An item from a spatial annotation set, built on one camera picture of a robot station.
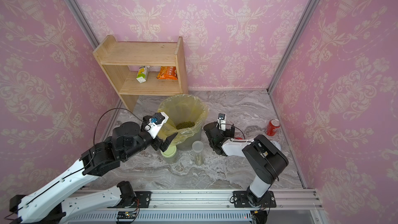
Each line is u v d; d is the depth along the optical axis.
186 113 0.88
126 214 0.72
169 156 0.75
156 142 0.54
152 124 0.50
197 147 0.73
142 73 0.95
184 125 0.97
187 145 0.90
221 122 0.78
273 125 0.89
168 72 0.96
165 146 0.56
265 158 0.50
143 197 0.75
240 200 0.73
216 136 0.72
